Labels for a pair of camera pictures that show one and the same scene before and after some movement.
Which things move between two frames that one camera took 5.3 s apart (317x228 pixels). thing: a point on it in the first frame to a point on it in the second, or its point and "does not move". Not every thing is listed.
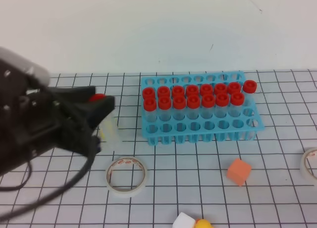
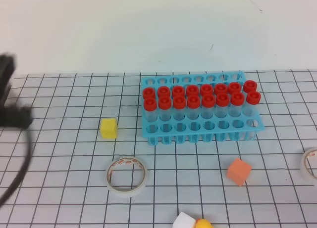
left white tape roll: x=129 y=194 does not move
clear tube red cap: x=108 y=130 to x=253 y=98
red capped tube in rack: x=206 y=88 does not move
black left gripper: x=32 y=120 to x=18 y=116
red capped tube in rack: x=148 y=95 does not move
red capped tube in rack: x=178 y=93 does not move
